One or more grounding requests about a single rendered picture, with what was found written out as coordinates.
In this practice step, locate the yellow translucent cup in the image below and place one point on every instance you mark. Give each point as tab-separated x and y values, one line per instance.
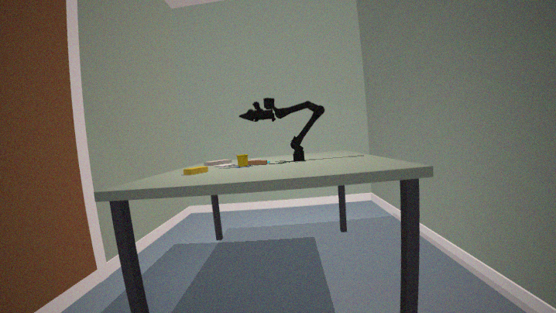
242	160

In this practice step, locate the yellow rectangular block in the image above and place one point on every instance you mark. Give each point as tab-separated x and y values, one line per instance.
195	170

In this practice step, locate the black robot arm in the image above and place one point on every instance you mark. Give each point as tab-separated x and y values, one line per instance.
282	112

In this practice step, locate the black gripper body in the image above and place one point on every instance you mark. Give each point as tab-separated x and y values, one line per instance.
256	115

